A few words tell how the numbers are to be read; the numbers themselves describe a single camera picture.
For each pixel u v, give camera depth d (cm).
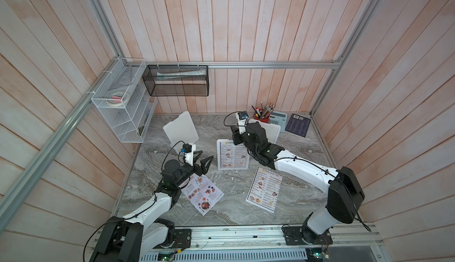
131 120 77
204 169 73
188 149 70
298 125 114
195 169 72
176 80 104
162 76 90
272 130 88
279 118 115
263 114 104
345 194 42
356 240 74
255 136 59
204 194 86
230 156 88
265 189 87
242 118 67
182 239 73
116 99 74
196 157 81
